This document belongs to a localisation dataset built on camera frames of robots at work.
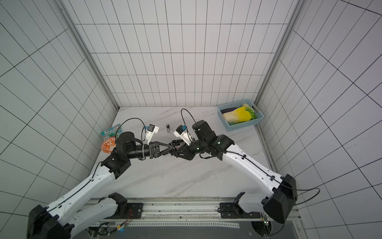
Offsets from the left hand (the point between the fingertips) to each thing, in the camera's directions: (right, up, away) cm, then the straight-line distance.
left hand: (169, 150), depth 67 cm
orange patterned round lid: (-44, -2, +28) cm, 53 cm away
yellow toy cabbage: (+46, +18, +38) cm, 62 cm away
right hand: (+1, -3, 0) cm, 3 cm away
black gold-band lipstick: (-6, +10, +32) cm, 34 cm away
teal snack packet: (-45, +5, +34) cm, 57 cm away
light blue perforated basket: (+39, +9, +33) cm, 52 cm away
